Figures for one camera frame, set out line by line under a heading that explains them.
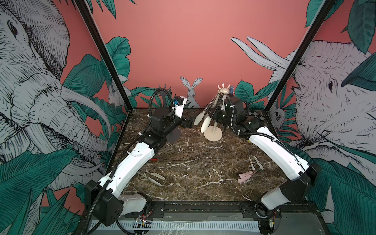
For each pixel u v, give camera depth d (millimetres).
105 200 378
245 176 820
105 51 863
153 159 928
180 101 564
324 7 698
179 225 703
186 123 633
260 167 884
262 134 476
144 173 839
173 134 1041
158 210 733
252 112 1155
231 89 716
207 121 717
